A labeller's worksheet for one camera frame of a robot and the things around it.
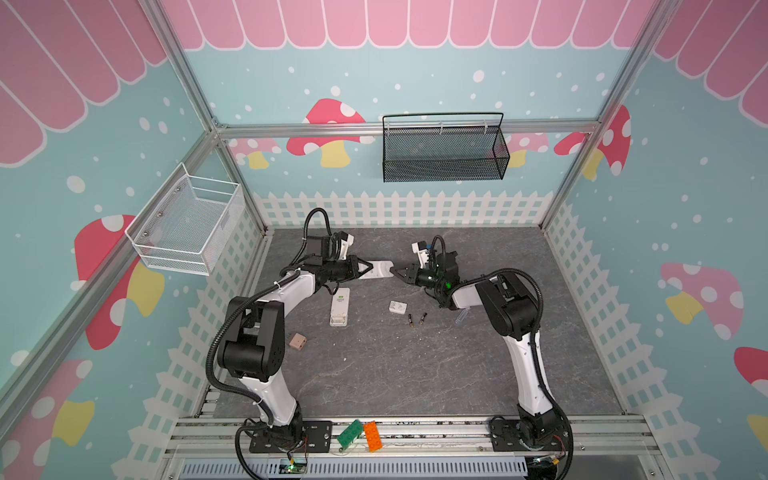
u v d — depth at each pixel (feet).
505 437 2.42
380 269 3.09
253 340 1.59
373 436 2.44
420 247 3.10
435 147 3.09
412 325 3.09
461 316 3.09
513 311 1.98
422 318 3.10
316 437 2.44
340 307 3.20
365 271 2.92
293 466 2.38
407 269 3.04
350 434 2.43
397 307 3.18
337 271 2.65
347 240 2.86
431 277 2.99
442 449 2.42
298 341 2.92
